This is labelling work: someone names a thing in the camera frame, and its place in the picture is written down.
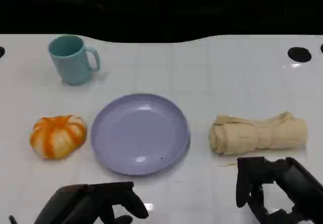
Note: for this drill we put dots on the lilac plate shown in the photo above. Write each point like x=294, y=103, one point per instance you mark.
x=140, y=134

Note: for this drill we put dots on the orange and white bread roll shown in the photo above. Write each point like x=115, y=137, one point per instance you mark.
x=58, y=137

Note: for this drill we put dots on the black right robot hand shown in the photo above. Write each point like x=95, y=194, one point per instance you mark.
x=300, y=183

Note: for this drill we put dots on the beige towel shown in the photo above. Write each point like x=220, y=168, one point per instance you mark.
x=260, y=134

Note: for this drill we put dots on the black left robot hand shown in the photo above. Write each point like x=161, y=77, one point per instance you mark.
x=83, y=203

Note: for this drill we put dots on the pale green mug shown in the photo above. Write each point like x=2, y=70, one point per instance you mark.
x=70, y=62

